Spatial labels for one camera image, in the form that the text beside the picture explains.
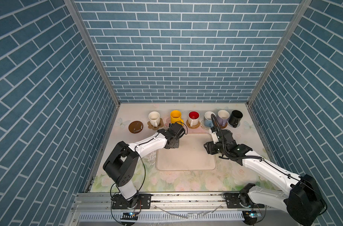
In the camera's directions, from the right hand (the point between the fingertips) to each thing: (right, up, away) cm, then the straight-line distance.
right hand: (209, 144), depth 84 cm
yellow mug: (-21, +17, +20) cm, 34 cm away
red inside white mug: (-8, +16, +21) cm, 27 cm away
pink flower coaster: (-27, +12, +24) cm, 38 cm away
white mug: (-37, +16, +20) cm, 45 cm away
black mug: (+22, +16, +16) cm, 31 cm away
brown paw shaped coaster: (-32, +11, +21) cm, 40 cm away
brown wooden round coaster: (+13, +9, +17) cm, 23 cm away
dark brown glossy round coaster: (-51, +9, +20) cm, 55 cm away
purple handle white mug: (+15, +17, +22) cm, 32 cm away
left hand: (-20, -1, +5) cm, 21 cm away
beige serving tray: (-10, -9, +9) cm, 17 cm away
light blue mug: (+2, +14, +15) cm, 21 cm away
